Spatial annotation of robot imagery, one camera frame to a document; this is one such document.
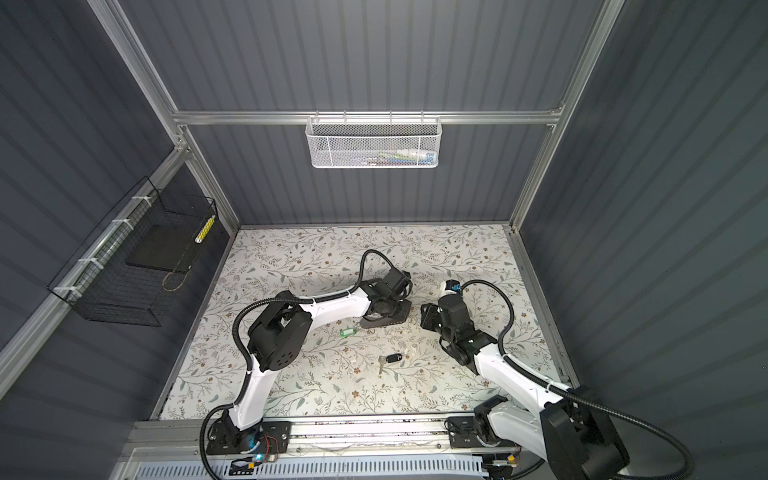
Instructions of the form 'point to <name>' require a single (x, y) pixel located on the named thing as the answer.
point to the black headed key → (389, 358)
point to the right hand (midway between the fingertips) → (427, 309)
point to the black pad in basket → (167, 247)
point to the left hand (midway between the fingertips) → (408, 311)
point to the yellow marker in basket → (205, 230)
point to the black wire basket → (134, 265)
